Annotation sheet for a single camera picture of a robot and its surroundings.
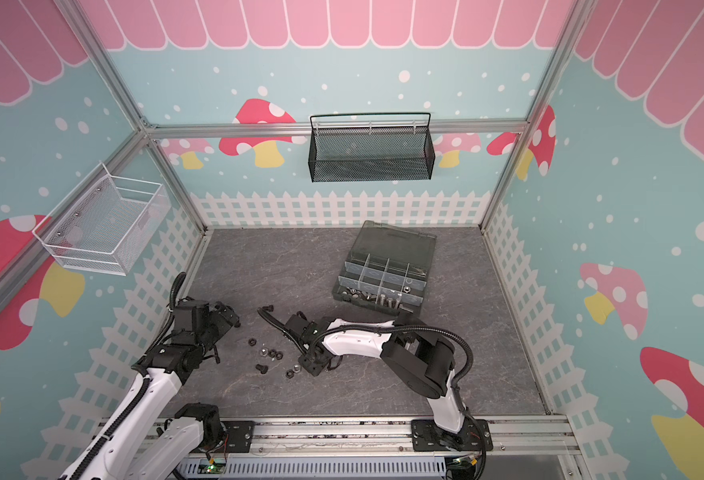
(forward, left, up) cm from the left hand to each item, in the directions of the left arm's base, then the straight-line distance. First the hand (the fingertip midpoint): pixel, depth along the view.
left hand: (223, 323), depth 83 cm
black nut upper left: (-1, -5, -11) cm, 12 cm away
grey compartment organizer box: (+25, -47, -7) cm, 53 cm away
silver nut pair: (-9, -20, -10) cm, 24 cm away
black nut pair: (-4, -13, -10) cm, 17 cm away
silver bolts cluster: (+14, -45, -8) cm, 47 cm away
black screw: (-9, -11, -10) cm, 17 cm away
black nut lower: (-10, -18, -11) cm, 23 cm away
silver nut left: (-4, -10, -10) cm, 14 cm away
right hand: (-6, -25, -10) cm, 28 cm away
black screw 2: (+11, -8, -10) cm, 17 cm away
